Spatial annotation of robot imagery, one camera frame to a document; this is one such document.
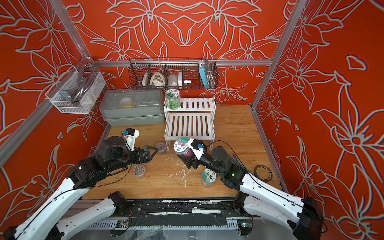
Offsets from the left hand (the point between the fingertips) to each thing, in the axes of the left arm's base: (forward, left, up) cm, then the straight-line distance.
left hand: (152, 149), depth 65 cm
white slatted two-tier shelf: (+30, -18, -14) cm, 38 cm away
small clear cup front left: (-2, +11, -22) cm, 25 cm away
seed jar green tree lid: (+26, -6, +8) cm, 27 cm away
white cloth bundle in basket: (+45, +6, +6) cm, 46 cm away
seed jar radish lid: (-5, -27, -19) cm, 33 cm away
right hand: (+1, -13, 0) cm, 13 cm away
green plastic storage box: (+33, +25, -8) cm, 42 cm away
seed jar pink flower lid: (0, -13, +2) cm, 13 cm away
